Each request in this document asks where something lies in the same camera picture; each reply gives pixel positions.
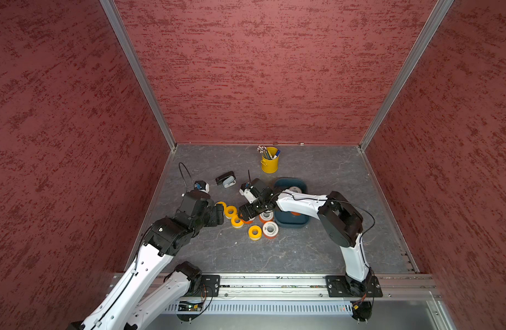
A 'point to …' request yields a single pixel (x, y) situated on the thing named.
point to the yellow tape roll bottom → (255, 237)
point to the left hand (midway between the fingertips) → (211, 213)
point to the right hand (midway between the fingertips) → (247, 214)
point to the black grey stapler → (227, 180)
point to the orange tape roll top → (296, 189)
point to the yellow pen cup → (270, 166)
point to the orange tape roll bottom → (270, 229)
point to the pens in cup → (262, 149)
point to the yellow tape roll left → (224, 205)
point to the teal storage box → (286, 219)
